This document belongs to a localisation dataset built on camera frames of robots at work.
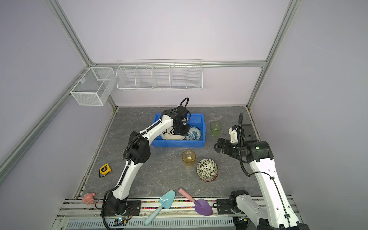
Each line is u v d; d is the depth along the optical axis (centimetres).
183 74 106
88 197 75
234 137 64
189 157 90
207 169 81
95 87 99
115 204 63
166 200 77
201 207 75
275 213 37
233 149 59
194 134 99
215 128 102
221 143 64
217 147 63
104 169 85
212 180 75
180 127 84
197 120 113
